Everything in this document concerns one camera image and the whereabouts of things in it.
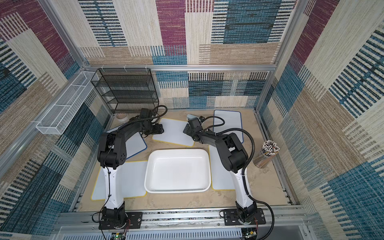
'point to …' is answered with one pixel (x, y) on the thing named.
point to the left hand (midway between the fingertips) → (160, 130)
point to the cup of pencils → (268, 150)
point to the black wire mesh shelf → (127, 90)
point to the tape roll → (122, 117)
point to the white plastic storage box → (178, 170)
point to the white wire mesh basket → (58, 117)
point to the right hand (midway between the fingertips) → (193, 132)
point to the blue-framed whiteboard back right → (233, 120)
